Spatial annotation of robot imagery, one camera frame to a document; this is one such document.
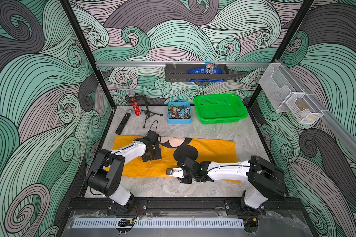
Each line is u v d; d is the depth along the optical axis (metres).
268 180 0.43
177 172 0.71
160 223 0.70
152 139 0.74
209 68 0.90
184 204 0.78
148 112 1.07
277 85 0.78
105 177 0.44
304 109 0.64
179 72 0.95
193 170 0.64
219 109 1.17
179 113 1.15
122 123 1.06
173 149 0.95
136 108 1.01
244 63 0.95
